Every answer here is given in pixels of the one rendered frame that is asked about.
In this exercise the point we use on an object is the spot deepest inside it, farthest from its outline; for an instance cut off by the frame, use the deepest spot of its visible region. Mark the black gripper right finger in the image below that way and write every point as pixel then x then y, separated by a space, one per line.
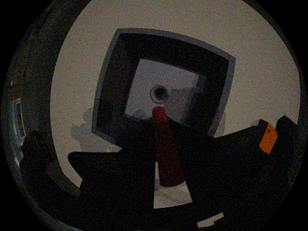
pixel 200 154

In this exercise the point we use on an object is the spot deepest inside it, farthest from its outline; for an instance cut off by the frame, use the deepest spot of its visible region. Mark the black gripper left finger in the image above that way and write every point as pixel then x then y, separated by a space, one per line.
pixel 135 164

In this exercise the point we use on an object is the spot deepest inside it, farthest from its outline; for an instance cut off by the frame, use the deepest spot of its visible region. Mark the dark red peg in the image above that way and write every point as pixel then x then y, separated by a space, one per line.
pixel 168 162

